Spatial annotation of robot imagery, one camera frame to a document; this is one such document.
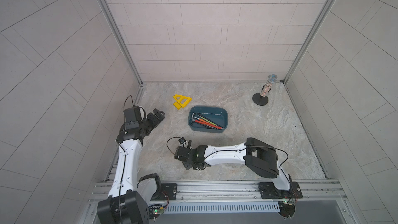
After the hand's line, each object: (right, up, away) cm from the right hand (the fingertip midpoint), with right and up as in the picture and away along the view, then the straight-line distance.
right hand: (187, 160), depth 84 cm
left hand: (-13, +26, -4) cm, 29 cm away
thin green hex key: (+11, +20, +11) cm, 25 cm away
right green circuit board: (+47, -15, -15) cm, 51 cm away
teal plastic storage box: (+18, +23, +14) cm, 32 cm away
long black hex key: (+18, +18, +10) cm, 27 cm away
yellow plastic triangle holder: (-7, +32, +21) cm, 39 cm away
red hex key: (+11, +18, +10) cm, 23 cm away
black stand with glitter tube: (+48, +33, +21) cm, 62 cm away
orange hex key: (+9, +20, +11) cm, 25 cm away
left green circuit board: (-11, -14, -18) cm, 25 cm away
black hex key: (+11, +21, +13) cm, 27 cm away
